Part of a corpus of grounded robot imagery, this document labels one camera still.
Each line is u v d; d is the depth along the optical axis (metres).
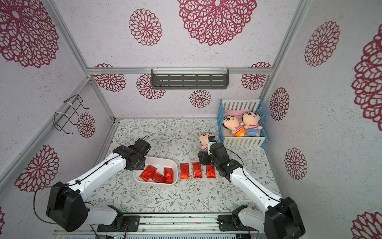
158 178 0.85
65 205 0.40
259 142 1.00
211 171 0.90
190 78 0.95
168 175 0.87
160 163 0.90
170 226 0.73
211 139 0.73
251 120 1.00
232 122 1.00
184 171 0.92
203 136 1.00
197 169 0.90
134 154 0.60
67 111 0.76
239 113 1.09
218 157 0.61
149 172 0.85
